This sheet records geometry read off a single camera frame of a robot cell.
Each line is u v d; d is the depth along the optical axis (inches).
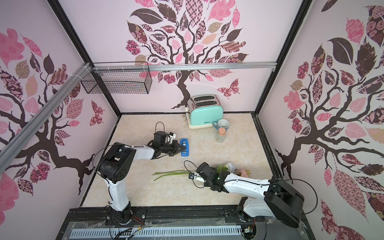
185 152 36.7
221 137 39.0
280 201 16.4
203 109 40.1
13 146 20.1
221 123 40.8
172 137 36.1
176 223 28.6
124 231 28.4
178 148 35.4
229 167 32.0
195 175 29.3
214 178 24.9
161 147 31.7
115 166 20.1
